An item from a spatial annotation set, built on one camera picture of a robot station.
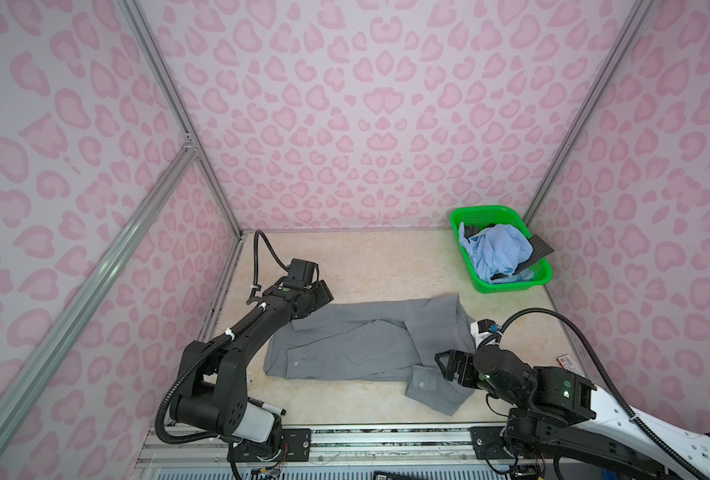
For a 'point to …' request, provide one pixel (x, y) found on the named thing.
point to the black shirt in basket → (541, 250)
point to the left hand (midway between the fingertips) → (326, 292)
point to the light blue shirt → (499, 248)
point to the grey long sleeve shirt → (378, 340)
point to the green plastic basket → (542, 269)
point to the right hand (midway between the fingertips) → (447, 365)
